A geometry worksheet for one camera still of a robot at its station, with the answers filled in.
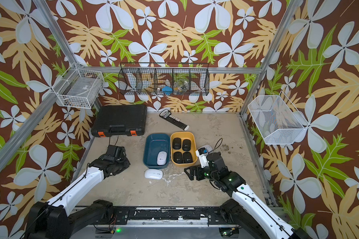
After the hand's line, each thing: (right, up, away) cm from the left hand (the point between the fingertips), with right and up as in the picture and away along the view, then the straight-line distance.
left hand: (129, 161), depth 87 cm
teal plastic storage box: (+15, +4, +9) cm, 18 cm away
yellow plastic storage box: (+33, +14, +18) cm, 40 cm away
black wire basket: (+10, +52, +9) cm, 54 cm away
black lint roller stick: (+20, +31, +32) cm, 49 cm away
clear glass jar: (+31, +47, +9) cm, 57 cm away
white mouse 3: (+50, +6, +12) cm, 52 cm away
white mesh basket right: (+84, +24, -7) cm, 87 cm away
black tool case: (-14, +26, +21) cm, 36 cm away
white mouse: (+19, +1, +5) cm, 20 cm away
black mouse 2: (+35, +8, +11) cm, 37 cm away
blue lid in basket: (+22, +44, +7) cm, 50 cm away
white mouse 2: (+15, -7, -1) cm, 16 cm away
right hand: (+35, -1, -10) cm, 37 cm away
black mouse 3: (+29, +1, +6) cm, 30 cm away
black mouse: (+28, +9, +12) cm, 32 cm away
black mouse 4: (+35, +1, +6) cm, 36 cm away
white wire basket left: (-29, +43, -1) cm, 52 cm away
